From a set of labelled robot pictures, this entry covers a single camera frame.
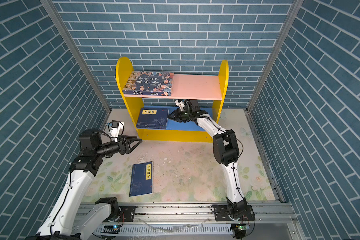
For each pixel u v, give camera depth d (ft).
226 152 1.93
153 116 3.06
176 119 2.84
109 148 1.99
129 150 2.04
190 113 2.58
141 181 2.75
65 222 1.30
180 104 2.93
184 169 2.92
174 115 2.90
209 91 2.47
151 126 2.97
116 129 2.07
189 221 2.38
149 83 2.41
